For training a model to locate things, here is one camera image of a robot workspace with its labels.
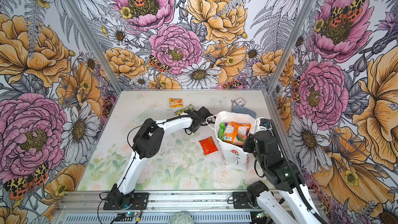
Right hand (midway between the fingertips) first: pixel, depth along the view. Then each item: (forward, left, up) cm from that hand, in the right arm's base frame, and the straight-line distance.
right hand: (249, 140), depth 70 cm
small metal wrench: (+43, -2, -23) cm, 49 cm away
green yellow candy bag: (+33, +35, -20) cm, 52 cm away
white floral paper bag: (-2, +10, -4) cm, 10 cm away
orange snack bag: (+7, +4, -5) cm, 9 cm away
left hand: (+22, +31, -21) cm, 43 cm away
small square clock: (+41, -7, -21) cm, 46 cm away
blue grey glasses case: (+34, -6, -21) cm, 40 cm away
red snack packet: (+9, +17, -22) cm, 30 cm away
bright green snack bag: (+8, +11, -6) cm, 15 cm away
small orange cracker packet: (+41, +40, -20) cm, 61 cm away
